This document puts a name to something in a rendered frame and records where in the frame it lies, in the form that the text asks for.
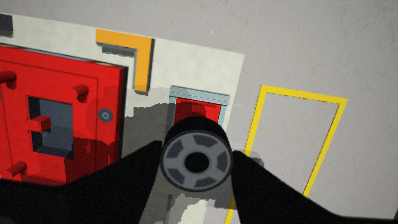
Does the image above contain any black tyre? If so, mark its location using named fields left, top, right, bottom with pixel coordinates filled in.
left=159, top=116, right=234, bottom=192

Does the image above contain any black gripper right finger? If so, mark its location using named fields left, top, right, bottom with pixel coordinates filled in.
left=231, top=150, right=398, bottom=224

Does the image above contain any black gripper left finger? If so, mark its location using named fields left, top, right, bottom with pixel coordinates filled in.
left=0, top=140, right=162, bottom=224

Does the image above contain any yellow tape line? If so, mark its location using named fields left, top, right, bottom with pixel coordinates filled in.
left=224, top=85, right=347, bottom=224

